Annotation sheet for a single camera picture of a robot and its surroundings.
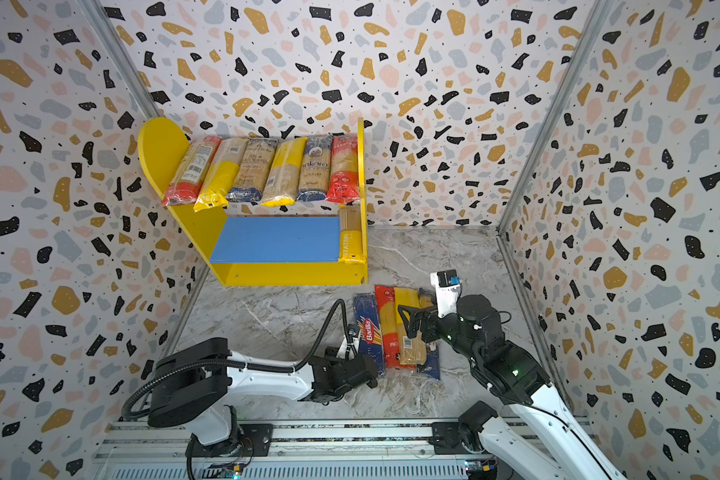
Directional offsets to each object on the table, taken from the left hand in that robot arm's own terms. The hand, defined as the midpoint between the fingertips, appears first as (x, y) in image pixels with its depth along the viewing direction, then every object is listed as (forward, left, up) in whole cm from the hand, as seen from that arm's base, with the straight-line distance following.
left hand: (361, 354), depth 84 cm
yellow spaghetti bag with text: (+35, +3, +12) cm, 37 cm away
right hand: (+2, -12, +25) cm, 28 cm away
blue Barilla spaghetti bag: (+6, -3, -2) cm, 7 cm away
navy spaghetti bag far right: (-4, -20, -2) cm, 20 cm away
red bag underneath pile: (+9, -8, -2) cm, 12 cm away
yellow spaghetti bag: (+1, -15, 0) cm, 15 cm away
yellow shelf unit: (+31, +33, +10) cm, 46 cm away
